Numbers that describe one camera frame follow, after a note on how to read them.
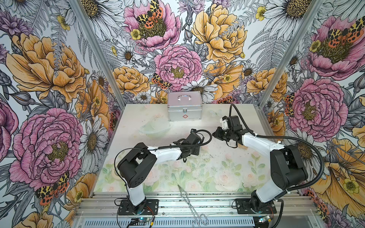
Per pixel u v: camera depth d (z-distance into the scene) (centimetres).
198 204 76
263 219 72
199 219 71
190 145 71
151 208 74
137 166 48
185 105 111
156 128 109
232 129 73
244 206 74
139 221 72
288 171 46
